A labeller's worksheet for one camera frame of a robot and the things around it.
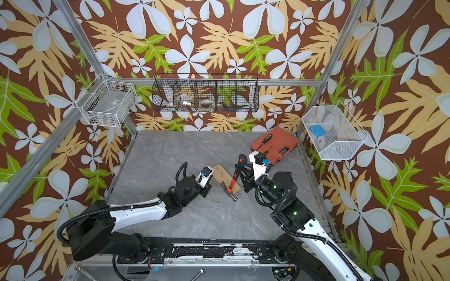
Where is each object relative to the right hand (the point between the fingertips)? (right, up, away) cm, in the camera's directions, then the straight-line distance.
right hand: (237, 165), depth 64 cm
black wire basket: (-6, +38, +32) cm, 50 cm away
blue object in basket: (+42, +15, +22) cm, 50 cm away
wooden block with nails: (-5, -9, +31) cm, 32 cm away
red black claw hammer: (-3, -12, +11) cm, 16 cm away
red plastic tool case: (+27, +9, +41) cm, 50 cm away
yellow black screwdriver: (+23, +13, +45) cm, 52 cm away
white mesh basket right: (+49, +13, +20) cm, 55 cm away
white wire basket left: (-65, +30, +24) cm, 75 cm away
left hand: (-11, -5, +19) cm, 22 cm away
